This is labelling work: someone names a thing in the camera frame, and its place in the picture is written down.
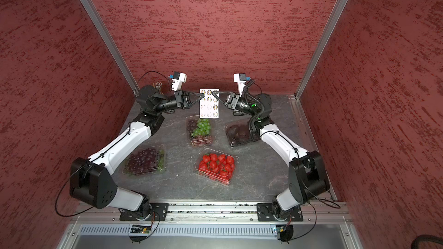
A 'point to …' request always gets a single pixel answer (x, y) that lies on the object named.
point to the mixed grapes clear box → (199, 131)
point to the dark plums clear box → (238, 132)
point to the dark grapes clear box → (145, 160)
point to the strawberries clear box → (216, 165)
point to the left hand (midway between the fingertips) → (203, 99)
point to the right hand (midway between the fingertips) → (212, 97)
